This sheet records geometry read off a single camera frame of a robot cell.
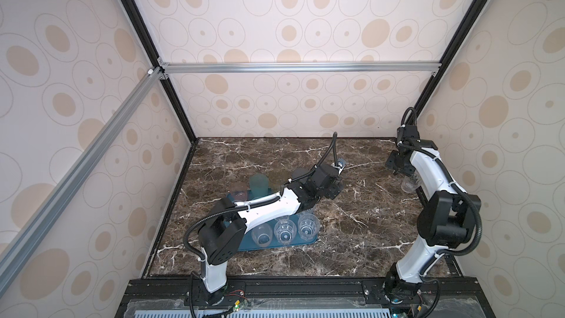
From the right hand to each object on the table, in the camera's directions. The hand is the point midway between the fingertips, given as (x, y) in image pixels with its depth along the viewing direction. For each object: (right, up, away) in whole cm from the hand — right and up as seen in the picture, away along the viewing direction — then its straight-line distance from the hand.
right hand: (398, 164), depth 90 cm
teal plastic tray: (-59, -27, -14) cm, 67 cm away
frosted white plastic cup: (-55, -27, -4) cm, 62 cm away
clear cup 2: (-37, -25, -2) cm, 44 cm away
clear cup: (-46, -27, -3) cm, 53 cm away
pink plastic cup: (-67, -13, +8) cm, 69 cm away
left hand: (-27, -3, -9) cm, 28 cm away
